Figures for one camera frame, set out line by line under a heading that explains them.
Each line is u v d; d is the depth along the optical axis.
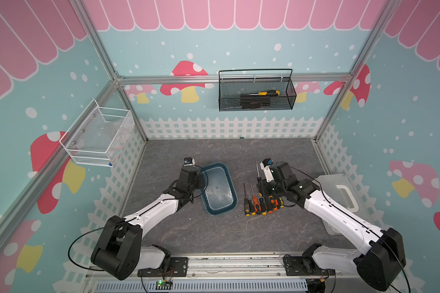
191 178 0.68
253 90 0.94
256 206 0.89
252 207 0.89
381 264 0.38
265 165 0.72
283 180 0.59
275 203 0.90
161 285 0.73
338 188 0.83
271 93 0.91
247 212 0.87
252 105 0.86
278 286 0.71
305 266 0.67
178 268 0.74
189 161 0.78
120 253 0.42
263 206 0.89
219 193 0.92
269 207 0.89
